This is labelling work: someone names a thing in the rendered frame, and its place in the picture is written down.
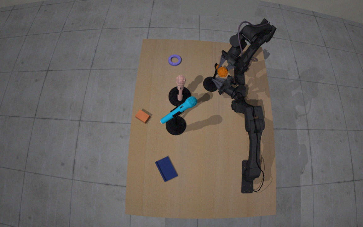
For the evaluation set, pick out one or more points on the blue microphone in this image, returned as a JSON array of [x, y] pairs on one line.
[[189, 103]]

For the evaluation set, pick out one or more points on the orange microphone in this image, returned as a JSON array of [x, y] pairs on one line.
[[222, 72]]

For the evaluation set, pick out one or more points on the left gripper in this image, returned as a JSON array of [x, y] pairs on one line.
[[223, 86]]

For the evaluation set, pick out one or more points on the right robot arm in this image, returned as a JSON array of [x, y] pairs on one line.
[[256, 37]]

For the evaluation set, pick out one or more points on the orange rectangular block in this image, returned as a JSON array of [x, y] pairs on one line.
[[142, 116]]

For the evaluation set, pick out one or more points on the pink microphone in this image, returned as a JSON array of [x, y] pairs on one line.
[[180, 80]]

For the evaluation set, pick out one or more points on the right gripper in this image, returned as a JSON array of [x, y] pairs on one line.
[[232, 54]]

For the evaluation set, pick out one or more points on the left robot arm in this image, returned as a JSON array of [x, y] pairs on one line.
[[251, 170]]

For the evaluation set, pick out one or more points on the dark blue notebook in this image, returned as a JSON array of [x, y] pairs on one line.
[[166, 169]]

